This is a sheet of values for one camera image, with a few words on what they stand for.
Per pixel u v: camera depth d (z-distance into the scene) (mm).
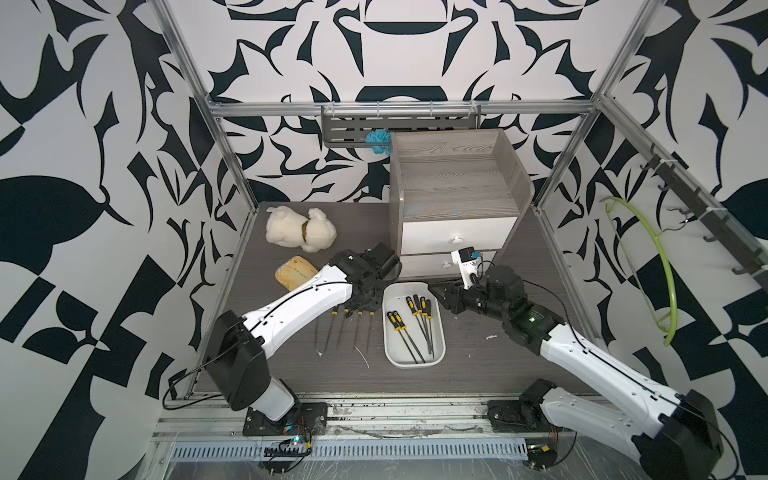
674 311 637
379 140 911
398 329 888
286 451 728
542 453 715
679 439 384
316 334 888
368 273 557
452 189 810
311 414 754
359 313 913
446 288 685
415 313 915
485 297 627
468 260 669
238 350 405
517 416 742
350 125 969
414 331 895
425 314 913
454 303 652
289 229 993
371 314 915
